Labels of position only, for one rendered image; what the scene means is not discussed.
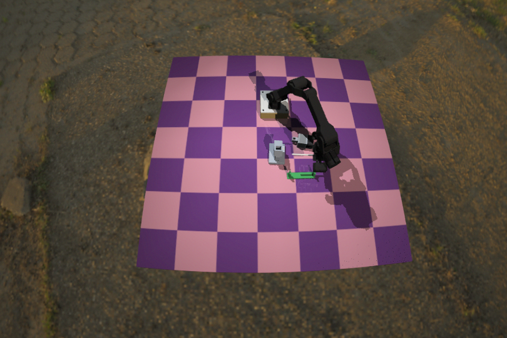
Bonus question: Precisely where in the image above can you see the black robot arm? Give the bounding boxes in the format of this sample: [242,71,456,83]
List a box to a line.
[266,76,341,169]

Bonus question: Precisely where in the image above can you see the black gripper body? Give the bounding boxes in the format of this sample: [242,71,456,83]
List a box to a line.
[312,131,327,172]

